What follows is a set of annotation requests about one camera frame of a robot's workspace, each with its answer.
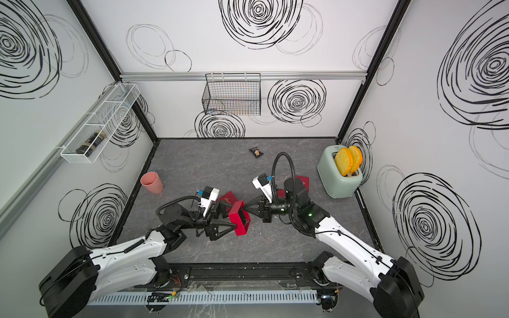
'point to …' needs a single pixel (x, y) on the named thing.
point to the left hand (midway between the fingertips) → (236, 221)
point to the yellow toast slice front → (342, 161)
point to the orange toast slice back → (357, 158)
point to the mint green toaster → (331, 181)
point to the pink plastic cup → (152, 181)
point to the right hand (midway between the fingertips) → (245, 209)
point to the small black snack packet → (256, 152)
